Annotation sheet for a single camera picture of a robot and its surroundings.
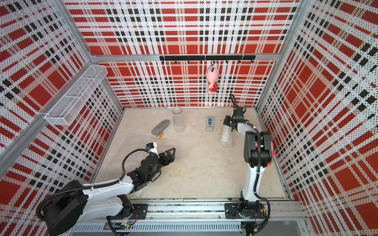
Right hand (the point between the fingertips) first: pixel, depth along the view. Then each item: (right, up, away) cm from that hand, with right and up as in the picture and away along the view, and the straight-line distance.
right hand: (229, 119), depth 104 cm
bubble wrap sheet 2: (-78, -21, -8) cm, 81 cm away
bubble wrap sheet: (-4, -12, -8) cm, 15 cm away
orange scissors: (-50, -12, +1) cm, 51 cm away
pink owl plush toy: (+5, -18, -48) cm, 51 cm away
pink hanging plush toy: (-14, +28, -13) cm, 33 cm away
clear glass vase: (-37, -4, +1) cm, 37 cm away
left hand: (-38, -19, -19) cm, 46 cm away
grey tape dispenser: (-14, -4, +4) cm, 15 cm away
